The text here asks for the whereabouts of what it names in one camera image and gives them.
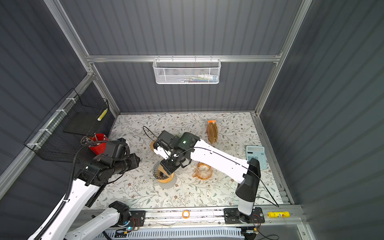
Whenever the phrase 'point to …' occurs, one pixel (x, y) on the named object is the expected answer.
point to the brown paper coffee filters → (212, 130)
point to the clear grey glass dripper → (158, 174)
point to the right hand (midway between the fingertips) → (167, 171)
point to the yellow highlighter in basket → (100, 117)
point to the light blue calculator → (257, 152)
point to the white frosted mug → (168, 185)
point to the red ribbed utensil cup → (99, 148)
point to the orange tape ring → (184, 216)
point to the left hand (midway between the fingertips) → (138, 160)
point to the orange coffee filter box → (212, 124)
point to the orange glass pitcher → (204, 171)
